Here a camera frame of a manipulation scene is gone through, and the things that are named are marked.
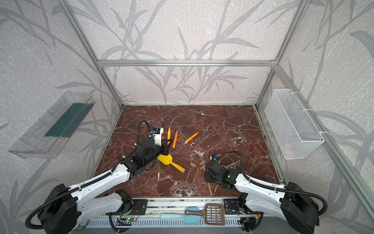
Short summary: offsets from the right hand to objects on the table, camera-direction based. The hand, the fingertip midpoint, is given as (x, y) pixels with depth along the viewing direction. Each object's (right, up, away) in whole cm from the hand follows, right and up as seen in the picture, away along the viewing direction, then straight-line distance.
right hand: (206, 170), depth 85 cm
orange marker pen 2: (-10, +16, +16) cm, 25 cm away
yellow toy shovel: (-24, +4, +5) cm, 25 cm away
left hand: (-19, +20, -5) cm, 28 cm away
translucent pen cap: (-8, +2, +4) cm, 9 cm away
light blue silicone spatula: (-10, -19, -14) cm, 26 cm away
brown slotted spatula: (+3, -18, -12) cm, 22 cm away
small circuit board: (-38, -19, -14) cm, 45 cm away
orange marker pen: (-21, +22, -6) cm, 31 cm away
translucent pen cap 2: (-3, +3, +4) cm, 6 cm away
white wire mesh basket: (+36, +24, -22) cm, 49 cm away
